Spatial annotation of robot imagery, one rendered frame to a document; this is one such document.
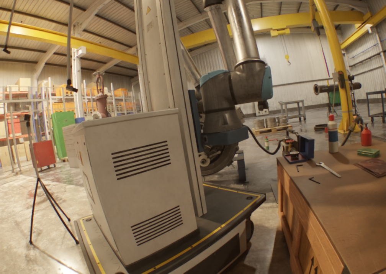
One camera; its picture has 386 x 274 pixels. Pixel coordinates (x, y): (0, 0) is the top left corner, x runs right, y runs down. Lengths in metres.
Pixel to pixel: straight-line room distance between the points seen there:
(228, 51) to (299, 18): 12.91
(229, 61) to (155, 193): 0.83
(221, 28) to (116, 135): 0.84
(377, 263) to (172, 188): 0.64
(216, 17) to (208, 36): 12.41
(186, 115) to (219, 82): 0.21
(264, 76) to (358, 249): 0.68
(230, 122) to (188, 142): 0.20
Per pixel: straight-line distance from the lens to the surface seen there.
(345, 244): 0.51
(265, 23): 13.40
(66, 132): 5.47
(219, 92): 0.82
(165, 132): 0.64
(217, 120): 0.81
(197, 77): 1.34
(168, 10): 0.99
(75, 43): 10.32
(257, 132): 5.63
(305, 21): 13.93
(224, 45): 1.13
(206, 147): 1.72
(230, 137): 0.79
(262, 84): 0.79
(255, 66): 0.82
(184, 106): 0.83
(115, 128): 0.57
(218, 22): 1.14
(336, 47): 4.80
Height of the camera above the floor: 0.80
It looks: 4 degrees down
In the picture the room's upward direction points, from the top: 9 degrees counter-clockwise
